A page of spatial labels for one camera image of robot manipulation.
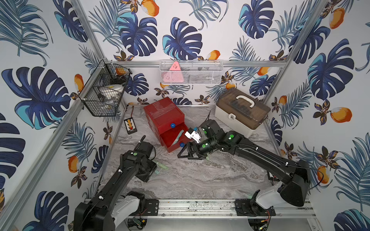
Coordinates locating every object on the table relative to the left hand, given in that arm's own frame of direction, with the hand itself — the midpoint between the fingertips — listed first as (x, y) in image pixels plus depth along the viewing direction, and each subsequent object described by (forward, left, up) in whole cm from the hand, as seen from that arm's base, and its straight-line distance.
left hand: (154, 170), depth 79 cm
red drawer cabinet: (+27, -4, +10) cm, 29 cm away
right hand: (+2, -16, +16) cm, 23 cm away
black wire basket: (+33, +32, +25) cm, 52 cm away
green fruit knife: (+7, -1, -9) cm, 11 cm away
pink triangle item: (+51, -7, +27) cm, 58 cm away
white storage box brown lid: (+37, -49, +12) cm, 63 cm away
